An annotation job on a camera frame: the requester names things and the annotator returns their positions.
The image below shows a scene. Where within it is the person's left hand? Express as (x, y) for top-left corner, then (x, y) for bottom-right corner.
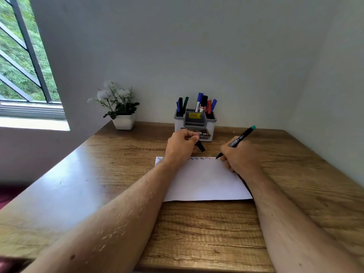
(163, 129), (201, 168)

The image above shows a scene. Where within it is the person's right hand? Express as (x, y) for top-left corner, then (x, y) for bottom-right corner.
(219, 135), (262, 182)

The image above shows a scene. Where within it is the white paper sheet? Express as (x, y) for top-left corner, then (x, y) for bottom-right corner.
(154, 156), (253, 202)

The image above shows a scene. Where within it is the person's right forearm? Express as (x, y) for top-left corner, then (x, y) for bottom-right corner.
(246, 167), (364, 273)

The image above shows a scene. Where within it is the person's left forearm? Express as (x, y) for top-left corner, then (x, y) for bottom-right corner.
(22, 160), (177, 273)

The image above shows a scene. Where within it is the grey white desk organizer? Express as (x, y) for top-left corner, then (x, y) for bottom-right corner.
(174, 108), (217, 143)

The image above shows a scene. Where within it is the white square flower pot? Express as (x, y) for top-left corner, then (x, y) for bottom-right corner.
(111, 113), (136, 130)

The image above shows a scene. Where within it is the artificial white flower plant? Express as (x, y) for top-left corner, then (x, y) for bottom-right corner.
(87, 80), (140, 120)

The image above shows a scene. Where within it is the window with dark bars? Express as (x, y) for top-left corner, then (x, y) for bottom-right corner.
(0, 0), (66, 120)

